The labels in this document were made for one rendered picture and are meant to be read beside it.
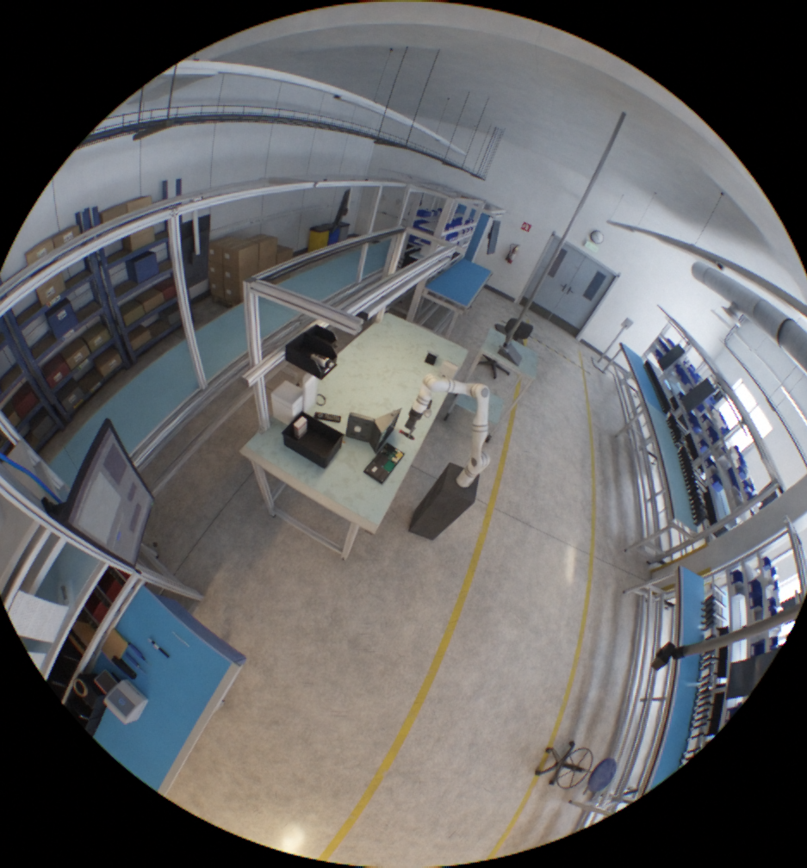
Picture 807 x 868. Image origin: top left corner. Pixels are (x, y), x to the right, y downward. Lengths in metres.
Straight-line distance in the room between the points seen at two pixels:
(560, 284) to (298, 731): 8.74
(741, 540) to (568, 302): 6.39
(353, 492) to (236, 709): 1.97
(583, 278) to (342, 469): 7.24
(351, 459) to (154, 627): 1.48
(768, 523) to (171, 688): 5.03
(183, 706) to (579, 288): 8.79
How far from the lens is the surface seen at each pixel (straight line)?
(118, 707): 1.84
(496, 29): 1.86
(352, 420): 1.70
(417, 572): 2.64
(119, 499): 1.02
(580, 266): 7.91
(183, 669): 1.72
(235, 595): 2.57
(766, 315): 4.28
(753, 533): 4.26
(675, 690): 3.41
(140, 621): 1.82
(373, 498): 1.65
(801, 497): 4.19
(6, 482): 1.10
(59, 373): 4.21
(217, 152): 5.26
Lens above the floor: 2.47
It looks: 50 degrees down
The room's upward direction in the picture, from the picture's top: 23 degrees clockwise
